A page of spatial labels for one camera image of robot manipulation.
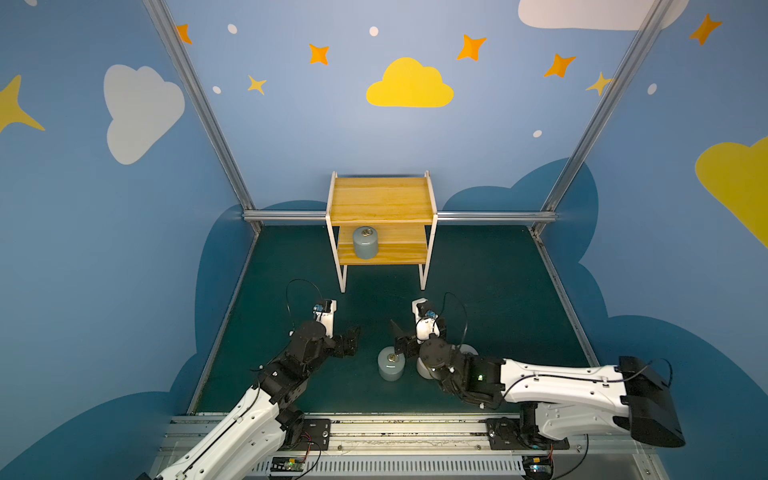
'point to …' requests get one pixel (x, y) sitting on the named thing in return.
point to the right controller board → (538, 467)
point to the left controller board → (287, 464)
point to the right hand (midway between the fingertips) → (411, 315)
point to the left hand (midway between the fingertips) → (345, 321)
